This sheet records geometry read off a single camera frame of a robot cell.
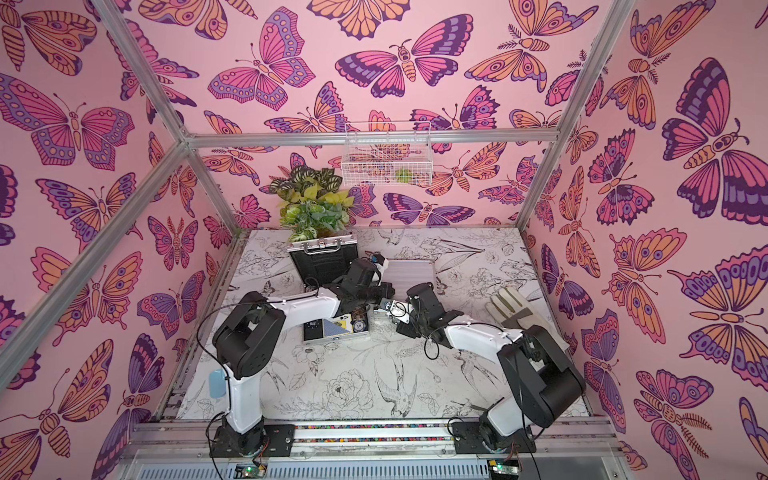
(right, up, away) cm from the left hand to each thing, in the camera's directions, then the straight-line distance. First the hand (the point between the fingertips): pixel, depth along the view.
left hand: (399, 291), depth 94 cm
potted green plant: (-27, +28, -2) cm, 39 cm away
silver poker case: (-24, +10, -1) cm, 26 cm away
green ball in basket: (+2, +41, +15) cm, 44 cm away
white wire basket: (-4, +44, +1) cm, 44 cm away
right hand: (+3, -4, -2) cm, 5 cm away
